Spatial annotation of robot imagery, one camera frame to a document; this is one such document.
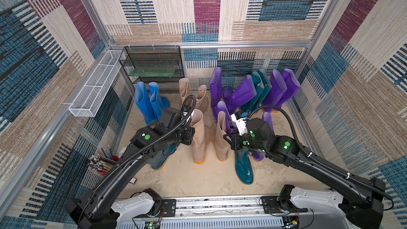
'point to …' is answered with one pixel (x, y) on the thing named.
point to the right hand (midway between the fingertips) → (226, 139)
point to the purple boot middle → (221, 106)
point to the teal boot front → (244, 166)
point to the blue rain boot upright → (143, 103)
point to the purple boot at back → (215, 87)
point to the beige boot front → (184, 90)
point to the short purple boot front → (243, 91)
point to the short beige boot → (198, 148)
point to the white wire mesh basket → (90, 97)
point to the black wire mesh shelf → (160, 64)
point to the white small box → (133, 180)
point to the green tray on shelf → (158, 71)
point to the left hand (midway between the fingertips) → (194, 131)
